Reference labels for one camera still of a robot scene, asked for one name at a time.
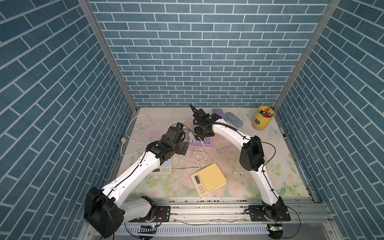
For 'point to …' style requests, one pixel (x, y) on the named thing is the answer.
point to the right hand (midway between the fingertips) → (201, 135)
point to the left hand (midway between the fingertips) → (181, 142)
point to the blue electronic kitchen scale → (164, 169)
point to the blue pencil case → (234, 119)
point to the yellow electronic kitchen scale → (208, 179)
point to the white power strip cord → (123, 139)
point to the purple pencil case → (220, 112)
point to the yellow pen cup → (263, 117)
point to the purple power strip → (206, 142)
